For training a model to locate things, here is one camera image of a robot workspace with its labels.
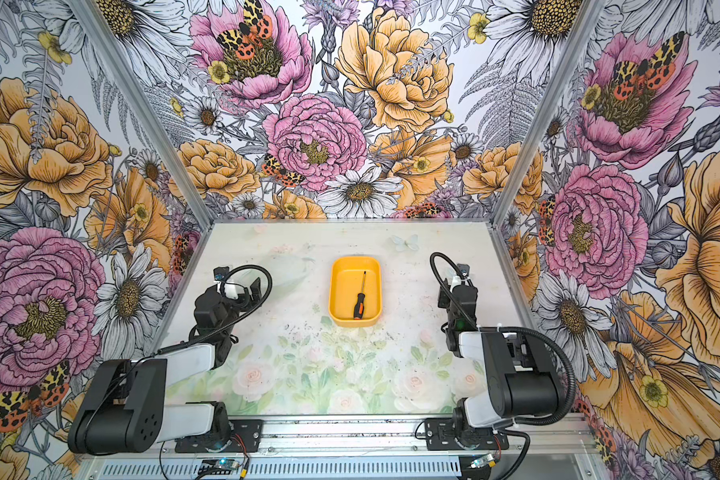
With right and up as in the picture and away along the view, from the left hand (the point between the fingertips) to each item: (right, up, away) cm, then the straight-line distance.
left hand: (244, 287), depth 91 cm
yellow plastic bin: (+29, 0, +14) cm, 32 cm away
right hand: (+63, 0, +3) cm, 63 cm away
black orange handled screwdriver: (+34, -7, +4) cm, 35 cm away
